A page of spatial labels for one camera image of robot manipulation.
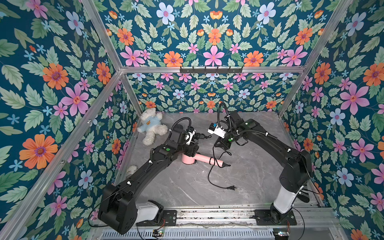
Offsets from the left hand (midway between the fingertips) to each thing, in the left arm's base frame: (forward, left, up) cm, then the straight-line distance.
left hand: (195, 144), depth 82 cm
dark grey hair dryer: (+15, -2, -13) cm, 20 cm away
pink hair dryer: (-8, +4, -2) cm, 9 cm away
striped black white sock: (-28, -57, -17) cm, 65 cm away
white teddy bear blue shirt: (+24, +31, -9) cm, 40 cm away
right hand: (+2, -14, +1) cm, 14 cm away
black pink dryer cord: (-11, -8, -1) cm, 13 cm away
